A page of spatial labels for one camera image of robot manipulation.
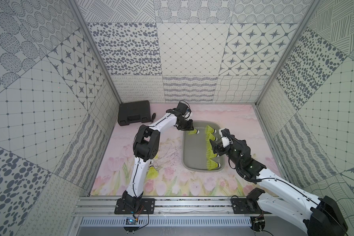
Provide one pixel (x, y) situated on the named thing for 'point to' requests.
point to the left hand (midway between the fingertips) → (198, 130)
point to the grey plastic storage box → (194, 148)
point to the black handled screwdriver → (154, 116)
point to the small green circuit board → (132, 221)
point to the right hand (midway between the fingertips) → (218, 138)
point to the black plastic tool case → (135, 111)
